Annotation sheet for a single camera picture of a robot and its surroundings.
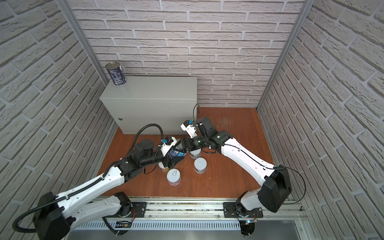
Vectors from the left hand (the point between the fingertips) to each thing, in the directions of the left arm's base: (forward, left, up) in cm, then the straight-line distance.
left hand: (179, 148), depth 73 cm
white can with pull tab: (-9, +4, -16) cm, 19 cm away
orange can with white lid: (-4, +10, -15) cm, 19 cm away
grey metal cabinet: (+41, +11, -6) cm, 43 cm away
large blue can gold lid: (-4, +3, +3) cm, 6 cm away
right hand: (0, 0, +3) cm, 3 cm away
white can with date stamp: (-3, -11, -15) cm, 19 cm away
